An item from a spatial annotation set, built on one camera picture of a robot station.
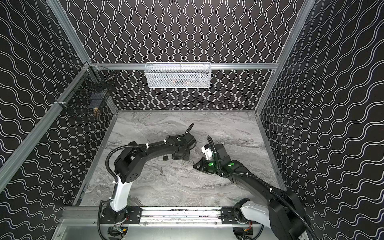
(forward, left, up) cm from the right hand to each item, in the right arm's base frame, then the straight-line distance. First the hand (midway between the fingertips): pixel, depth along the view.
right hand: (194, 167), depth 80 cm
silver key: (+2, +20, -10) cm, 23 cm away
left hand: (+9, +3, -9) cm, 13 cm away
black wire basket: (+41, +68, +18) cm, 81 cm away
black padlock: (+10, +19, -9) cm, 23 cm away
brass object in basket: (+23, +54, +20) cm, 63 cm away
